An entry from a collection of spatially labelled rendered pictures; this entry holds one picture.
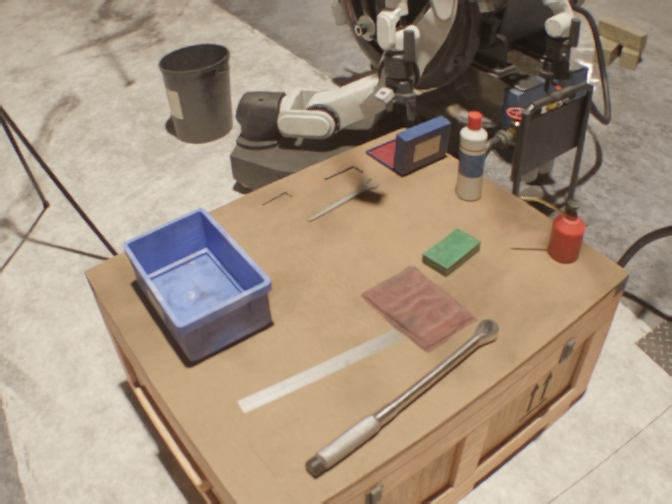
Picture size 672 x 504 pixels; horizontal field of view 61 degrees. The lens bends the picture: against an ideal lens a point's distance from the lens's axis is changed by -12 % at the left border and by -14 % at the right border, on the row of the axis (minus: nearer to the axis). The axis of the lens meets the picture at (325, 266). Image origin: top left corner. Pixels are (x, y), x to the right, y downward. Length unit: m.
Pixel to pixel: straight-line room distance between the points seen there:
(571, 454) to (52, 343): 1.58
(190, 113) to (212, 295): 1.50
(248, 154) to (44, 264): 0.86
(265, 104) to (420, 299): 1.25
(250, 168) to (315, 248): 0.95
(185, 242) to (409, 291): 0.49
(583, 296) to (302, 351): 0.61
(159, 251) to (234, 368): 0.34
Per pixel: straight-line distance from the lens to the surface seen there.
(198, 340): 1.21
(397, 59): 1.95
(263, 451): 1.12
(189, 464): 1.33
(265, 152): 2.38
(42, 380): 2.02
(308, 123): 2.29
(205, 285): 1.40
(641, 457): 1.78
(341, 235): 1.49
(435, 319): 1.28
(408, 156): 1.64
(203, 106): 2.75
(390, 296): 1.32
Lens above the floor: 1.41
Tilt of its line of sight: 42 degrees down
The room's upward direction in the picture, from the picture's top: 4 degrees counter-clockwise
